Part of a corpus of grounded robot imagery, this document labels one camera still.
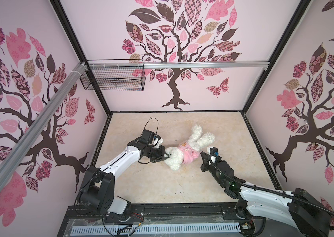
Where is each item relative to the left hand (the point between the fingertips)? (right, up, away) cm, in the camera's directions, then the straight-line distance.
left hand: (168, 159), depth 82 cm
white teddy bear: (+17, +11, 0) cm, 20 cm away
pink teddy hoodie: (+12, +5, -7) cm, 15 cm away
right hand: (+20, +5, -1) cm, 20 cm away
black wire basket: (-45, +58, +40) cm, 84 cm away
